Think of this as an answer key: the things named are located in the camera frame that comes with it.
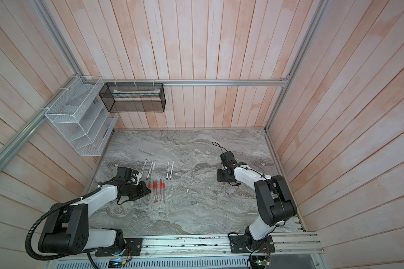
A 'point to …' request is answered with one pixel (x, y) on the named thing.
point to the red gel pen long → (163, 187)
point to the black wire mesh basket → (133, 97)
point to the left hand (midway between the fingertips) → (150, 193)
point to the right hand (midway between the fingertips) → (222, 175)
